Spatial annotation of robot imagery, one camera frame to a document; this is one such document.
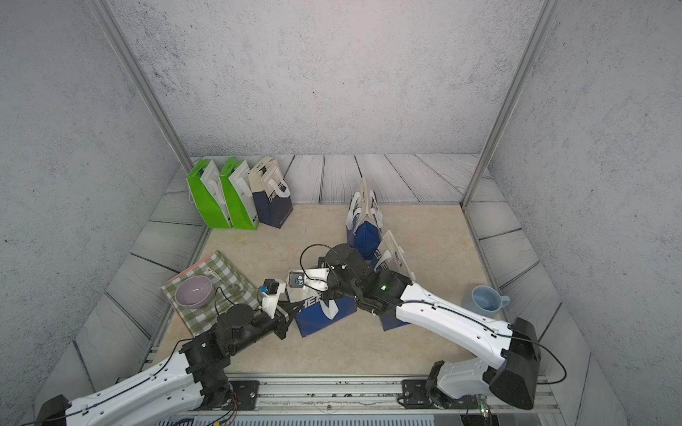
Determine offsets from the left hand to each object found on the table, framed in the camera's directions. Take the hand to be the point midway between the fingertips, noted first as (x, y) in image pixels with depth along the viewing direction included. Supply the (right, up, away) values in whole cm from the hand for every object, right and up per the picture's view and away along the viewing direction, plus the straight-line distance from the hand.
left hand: (305, 308), depth 73 cm
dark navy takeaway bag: (-17, +34, +28) cm, 48 cm away
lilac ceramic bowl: (-41, 0, +19) cm, 45 cm away
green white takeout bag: (-40, +37, +23) cm, 59 cm away
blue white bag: (+24, +13, +3) cm, 28 cm away
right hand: (+3, +12, -3) cm, 13 cm away
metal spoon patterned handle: (-29, +1, +21) cm, 36 cm away
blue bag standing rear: (+17, +23, +19) cm, 34 cm away
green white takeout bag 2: (-28, +36, +24) cm, 52 cm away
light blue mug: (+57, -3, +16) cm, 59 cm away
